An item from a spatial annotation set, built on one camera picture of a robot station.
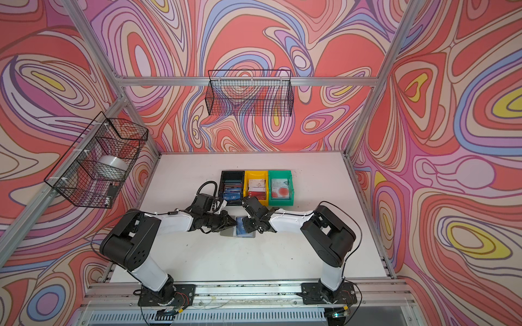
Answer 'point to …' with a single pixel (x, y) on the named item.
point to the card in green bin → (280, 188)
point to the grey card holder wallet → (232, 231)
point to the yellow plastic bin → (255, 174)
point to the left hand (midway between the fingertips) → (238, 222)
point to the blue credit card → (240, 229)
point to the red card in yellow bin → (257, 189)
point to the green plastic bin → (281, 202)
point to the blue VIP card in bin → (232, 196)
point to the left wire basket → (94, 170)
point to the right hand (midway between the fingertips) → (249, 227)
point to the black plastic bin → (231, 187)
